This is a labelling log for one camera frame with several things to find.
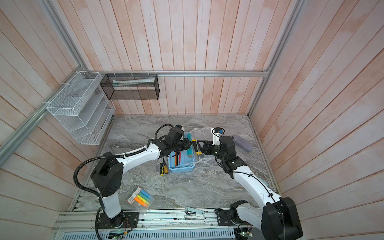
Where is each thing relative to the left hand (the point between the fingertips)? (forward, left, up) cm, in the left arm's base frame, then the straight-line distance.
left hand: (191, 146), depth 87 cm
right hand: (-2, -5, +7) cm, 9 cm away
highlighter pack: (-26, +28, -12) cm, 40 cm away
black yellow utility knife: (+4, -2, -2) cm, 5 cm away
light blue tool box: (-4, +5, -12) cm, 14 cm away
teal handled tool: (-2, +1, -3) cm, 4 cm away
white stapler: (-34, -1, -11) cm, 36 cm away
